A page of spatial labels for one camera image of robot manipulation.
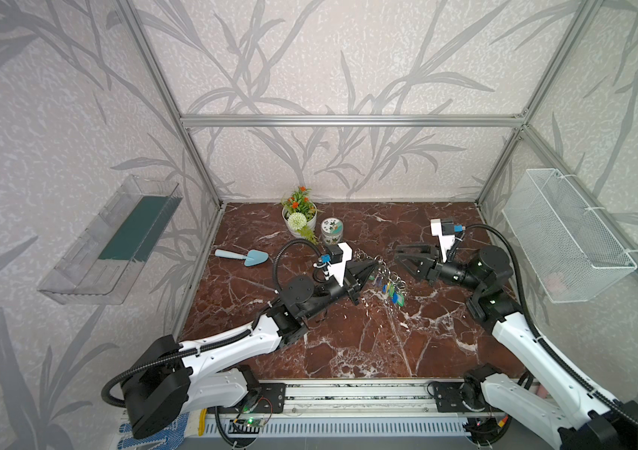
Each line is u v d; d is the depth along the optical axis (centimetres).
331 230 102
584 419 39
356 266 62
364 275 64
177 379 40
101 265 63
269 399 73
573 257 63
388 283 64
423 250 65
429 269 59
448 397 74
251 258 104
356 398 75
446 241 59
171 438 68
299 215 96
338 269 57
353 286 58
